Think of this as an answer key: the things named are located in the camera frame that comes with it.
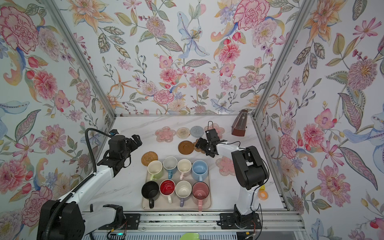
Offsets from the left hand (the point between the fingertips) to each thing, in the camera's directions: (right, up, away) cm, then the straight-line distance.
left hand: (136, 139), depth 86 cm
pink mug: (+36, -28, -4) cm, 46 cm away
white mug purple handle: (+27, -29, -2) cm, 39 cm away
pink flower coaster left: (+12, +2, +25) cm, 28 cm away
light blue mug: (+37, -19, +6) cm, 42 cm away
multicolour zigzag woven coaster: (+25, +3, +25) cm, 35 cm away
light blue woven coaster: (+35, +4, +25) cm, 43 cm away
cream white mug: (+27, -16, +3) cm, 32 cm away
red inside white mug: (+18, -27, -3) cm, 32 cm away
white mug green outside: (+10, -18, +3) cm, 21 cm away
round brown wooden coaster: (+27, -7, +17) cm, 33 cm away
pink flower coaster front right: (+53, -17, +9) cm, 57 cm away
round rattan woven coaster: (+3, -12, +12) cm, 18 cm away
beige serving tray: (+31, -34, -6) cm, 46 cm away
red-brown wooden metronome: (+64, +10, +17) cm, 67 cm away
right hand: (+37, -6, +14) cm, 40 cm away
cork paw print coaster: (+35, -8, +15) cm, 39 cm away
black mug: (+9, -28, -4) cm, 29 cm away
